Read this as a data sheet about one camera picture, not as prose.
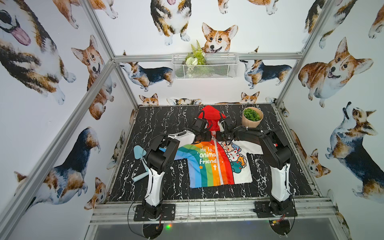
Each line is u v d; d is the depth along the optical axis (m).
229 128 0.81
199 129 0.80
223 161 0.90
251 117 0.98
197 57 0.82
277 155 0.54
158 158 0.55
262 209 0.73
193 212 0.75
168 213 0.74
